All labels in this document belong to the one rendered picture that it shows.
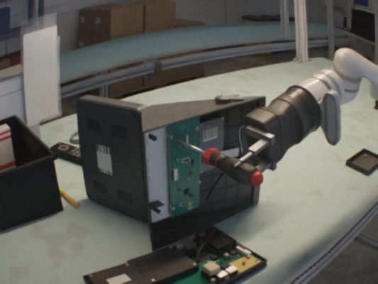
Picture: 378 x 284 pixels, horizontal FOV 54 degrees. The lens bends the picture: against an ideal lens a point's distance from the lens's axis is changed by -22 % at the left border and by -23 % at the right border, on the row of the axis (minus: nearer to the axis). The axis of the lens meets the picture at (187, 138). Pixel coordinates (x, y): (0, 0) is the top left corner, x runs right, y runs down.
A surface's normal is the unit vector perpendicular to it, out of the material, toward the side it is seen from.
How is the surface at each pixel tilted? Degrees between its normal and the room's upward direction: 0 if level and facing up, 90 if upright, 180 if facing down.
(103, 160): 90
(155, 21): 90
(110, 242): 0
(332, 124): 103
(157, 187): 90
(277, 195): 0
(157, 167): 90
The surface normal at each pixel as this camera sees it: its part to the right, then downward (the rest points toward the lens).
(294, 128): 0.51, 0.37
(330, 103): -0.76, 0.46
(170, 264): -0.01, -0.92
